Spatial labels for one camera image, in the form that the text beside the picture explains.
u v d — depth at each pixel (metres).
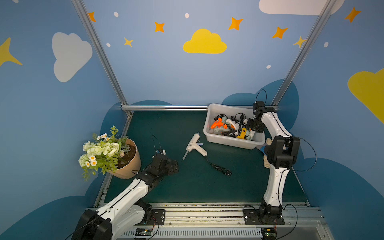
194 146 0.98
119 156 0.76
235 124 1.07
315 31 0.77
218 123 1.07
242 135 1.01
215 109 1.12
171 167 0.76
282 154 0.58
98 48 0.82
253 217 0.75
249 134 1.02
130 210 0.59
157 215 0.76
